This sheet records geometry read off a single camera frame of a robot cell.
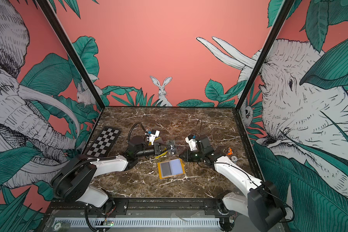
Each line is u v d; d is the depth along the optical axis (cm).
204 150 64
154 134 78
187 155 71
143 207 75
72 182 44
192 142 76
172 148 80
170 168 88
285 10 70
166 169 86
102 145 93
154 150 72
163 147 78
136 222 70
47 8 70
